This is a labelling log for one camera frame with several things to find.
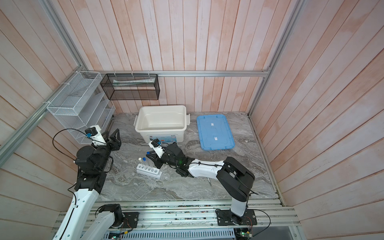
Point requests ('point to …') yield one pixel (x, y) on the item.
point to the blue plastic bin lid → (215, 132)
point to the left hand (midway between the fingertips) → (114, 132)
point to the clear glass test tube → (139, 159)
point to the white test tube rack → (149, 171)
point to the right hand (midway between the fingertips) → (148, 154)
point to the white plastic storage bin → (166, 123)
